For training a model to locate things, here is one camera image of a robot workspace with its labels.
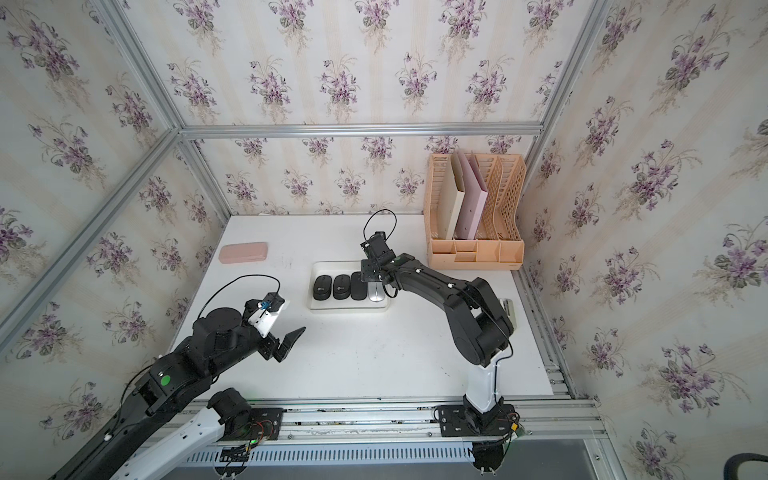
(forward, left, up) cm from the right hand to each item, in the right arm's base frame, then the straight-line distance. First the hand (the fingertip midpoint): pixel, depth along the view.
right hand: (376, 270), depth 94 cm
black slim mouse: (-4, +6, -5) cm, 9 cm away
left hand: (-24, +18, +14) cm, 33 cm away
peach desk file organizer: (+11, -42, -1) cm, 43 cm away
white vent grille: (-48, +8, -8) cm, 49 cm away
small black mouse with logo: (-4, +18, -5) cm, 19 cm away
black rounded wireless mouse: (-3, +11, -5) cm, 13 cm away
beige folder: (+24, -25, +9) cm, 35 cm away
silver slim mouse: (-5, 0, -6) cm, 7 cm away
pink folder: (+14, -30, +17) cm, 37 cm away
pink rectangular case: (+11, +50, -6) cm, 51 cm away
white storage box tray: (+4, +15, -5) cm, 17 cm away
